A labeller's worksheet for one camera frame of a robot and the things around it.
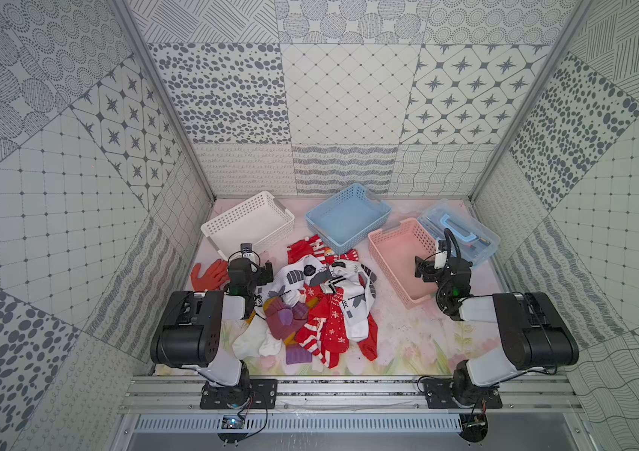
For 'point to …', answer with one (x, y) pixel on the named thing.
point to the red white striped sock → (326, 334)
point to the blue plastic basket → (342, 220)
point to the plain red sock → (369, 346)
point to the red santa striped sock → (313, 246)
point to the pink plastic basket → (395, 250)
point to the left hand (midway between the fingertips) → (262, 261)
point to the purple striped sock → (283, 319)
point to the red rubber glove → (216, 275)
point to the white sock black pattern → (352, 283)
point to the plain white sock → (256, 337)
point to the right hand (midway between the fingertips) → (432, 259)
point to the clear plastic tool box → (477, 242)
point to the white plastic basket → (259, 221)
